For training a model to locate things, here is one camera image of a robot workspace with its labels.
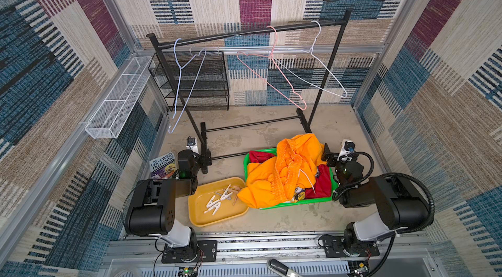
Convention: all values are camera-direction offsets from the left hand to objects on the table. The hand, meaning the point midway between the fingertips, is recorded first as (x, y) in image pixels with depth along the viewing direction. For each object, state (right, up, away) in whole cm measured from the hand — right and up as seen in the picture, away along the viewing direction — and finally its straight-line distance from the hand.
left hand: (199, 150), depth 95 cm
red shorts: (+53, -14, -14) cm, 57 cm away
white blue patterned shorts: (+44, -16, -17) cm, 50 cm away
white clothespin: (+9, -21, -11) cm, 26 cm away
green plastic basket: (+59, -12, -14) cm, 62 cm away
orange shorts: (+34, -10, -17) cm, 39 cm away
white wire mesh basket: (-26, +14, -23) cm, 37 cm away
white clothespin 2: (+8, -21, -10) cm, 25 cm away
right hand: (+64, +2, -4) cm, 65 cm away
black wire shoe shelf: (-3, +38, +14) cm, 40 cm away
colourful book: (-17, -8, -1) cm, 18 cm away
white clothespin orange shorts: (+15, -18, -10) cm, 25 cm away
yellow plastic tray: (+3, -18, -9) cm, 21 cm away
